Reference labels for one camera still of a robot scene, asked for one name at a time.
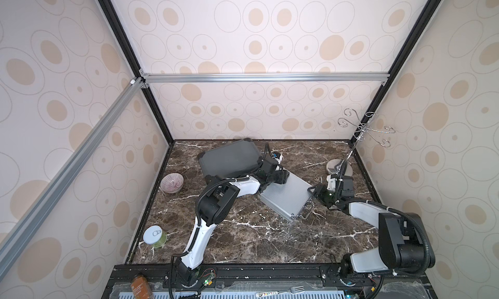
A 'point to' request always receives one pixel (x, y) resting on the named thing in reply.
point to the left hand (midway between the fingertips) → (292, 172)
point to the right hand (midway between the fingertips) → (319, 191)
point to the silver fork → (294, 290)
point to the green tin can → (154, 236)
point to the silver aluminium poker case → (288, 197)
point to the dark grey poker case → (232, 158)
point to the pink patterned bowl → (172, 182)
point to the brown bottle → (141, 288)
